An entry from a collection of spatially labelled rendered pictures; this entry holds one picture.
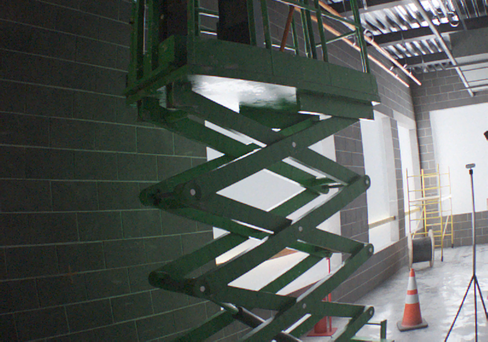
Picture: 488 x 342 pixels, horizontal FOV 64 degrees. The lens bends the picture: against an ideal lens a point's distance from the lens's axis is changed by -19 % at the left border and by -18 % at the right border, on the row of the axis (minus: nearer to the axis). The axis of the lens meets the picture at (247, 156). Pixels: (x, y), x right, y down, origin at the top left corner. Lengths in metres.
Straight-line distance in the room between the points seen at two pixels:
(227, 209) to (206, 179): 0.21
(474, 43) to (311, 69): 4.92
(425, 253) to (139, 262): 6.34
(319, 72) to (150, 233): 1.66
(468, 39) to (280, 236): 5.49
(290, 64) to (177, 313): 2.10
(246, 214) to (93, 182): 1.16
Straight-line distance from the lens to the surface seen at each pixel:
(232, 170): 2.32
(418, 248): 8.72
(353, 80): 3.00
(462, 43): 7.34
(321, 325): 5.32
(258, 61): 2.43
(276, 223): 2.55
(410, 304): 5.14
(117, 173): 3.27
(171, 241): 3.61
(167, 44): 2.30
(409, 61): 10.38
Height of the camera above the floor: 1.61
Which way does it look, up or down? 6 degrees up
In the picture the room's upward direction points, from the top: 5 degrees counter-clockwise
